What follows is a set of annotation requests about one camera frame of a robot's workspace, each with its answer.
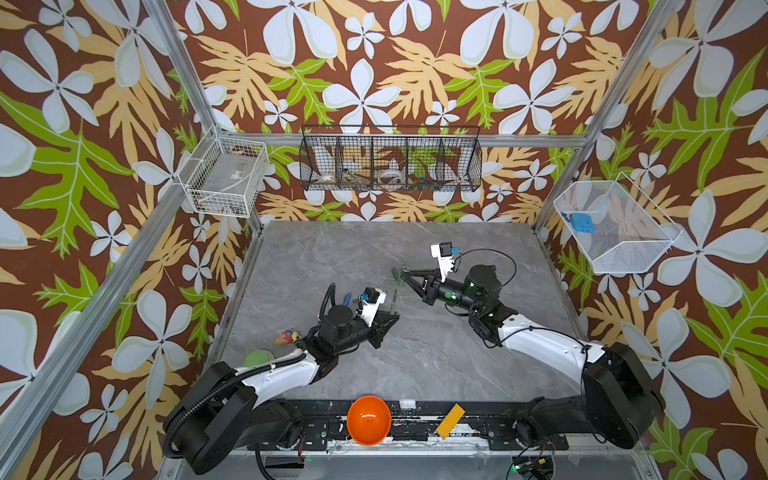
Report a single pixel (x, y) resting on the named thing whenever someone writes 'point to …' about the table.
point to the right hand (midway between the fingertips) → (402, 278)
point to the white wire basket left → (224, 176)
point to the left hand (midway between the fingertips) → (395, 312)
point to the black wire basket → (390, 158)
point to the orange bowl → (368, 420)
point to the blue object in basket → (582, 223)
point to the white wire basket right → (630, 233)
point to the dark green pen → (393, 309)
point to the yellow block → (450, 422)
